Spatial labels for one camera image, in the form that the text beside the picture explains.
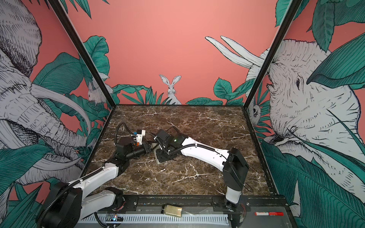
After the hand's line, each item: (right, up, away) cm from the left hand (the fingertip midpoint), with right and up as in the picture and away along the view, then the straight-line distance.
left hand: (159, 142), depth 79 cm
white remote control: (-2, -2, -1) cm, 3 cm away
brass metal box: (+9, -32, -10) cm, 35 cm away
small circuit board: (-20, -37, -9) cm, 43 cm away
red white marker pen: (+58, -35, -8) cm, 68 cm away
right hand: (0, -8, -4) cm, 9 cm away
